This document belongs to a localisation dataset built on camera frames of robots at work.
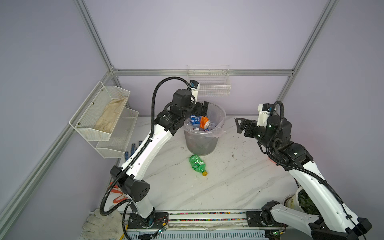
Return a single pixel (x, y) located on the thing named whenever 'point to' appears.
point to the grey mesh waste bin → (205, 143)
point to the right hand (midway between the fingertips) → (242, 119)
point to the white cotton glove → (108, 227)
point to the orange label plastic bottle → (205, 123)
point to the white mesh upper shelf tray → (97, 116)
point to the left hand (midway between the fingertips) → (198, 100)
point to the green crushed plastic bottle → (198, 164)
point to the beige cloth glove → (113, 110)
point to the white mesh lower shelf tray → (120, 136)
